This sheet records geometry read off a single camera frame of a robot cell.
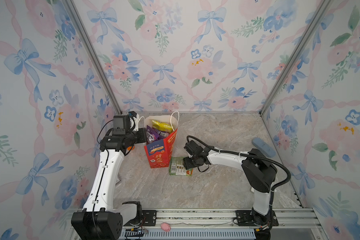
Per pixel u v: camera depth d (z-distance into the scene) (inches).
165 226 27.7
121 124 21.3
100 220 14.7
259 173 19.4
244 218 28.8
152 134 30.7
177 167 35.5
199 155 27.5
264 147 38.4
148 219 29.0
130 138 24.0
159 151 30.3
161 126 32.0
